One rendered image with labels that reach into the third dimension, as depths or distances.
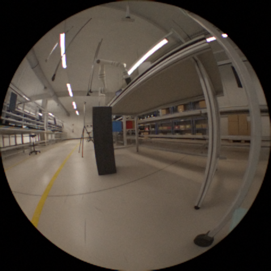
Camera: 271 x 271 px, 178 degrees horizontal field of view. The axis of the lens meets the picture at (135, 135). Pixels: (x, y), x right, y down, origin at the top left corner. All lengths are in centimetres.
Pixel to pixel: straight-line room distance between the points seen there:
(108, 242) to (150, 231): 23
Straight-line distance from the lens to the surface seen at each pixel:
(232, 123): 369
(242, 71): 29
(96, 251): 57
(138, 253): 53
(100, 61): 123
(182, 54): 56
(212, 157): 50
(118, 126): 310
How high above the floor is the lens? 53
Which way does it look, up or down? 3 degrees down
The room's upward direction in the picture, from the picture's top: 3 degrees counter-clockwise
